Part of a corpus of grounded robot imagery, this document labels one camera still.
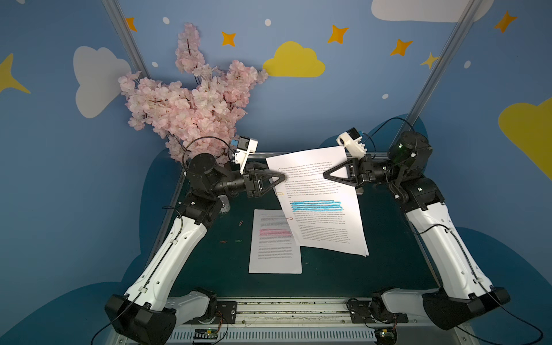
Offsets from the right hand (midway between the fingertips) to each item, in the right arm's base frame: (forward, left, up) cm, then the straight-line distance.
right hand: (330, 176), depth 51 cm
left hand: (+3, +12, -3) cm, 13 cm away
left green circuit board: (-30, +36, -50) cm, 69 cm away
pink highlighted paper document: (+2, +15, -49) cm, 51 cm away
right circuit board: (-27, -26, -52) cm, 64 cm away
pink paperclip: (+12, +31, -49) cm, 60 cm away
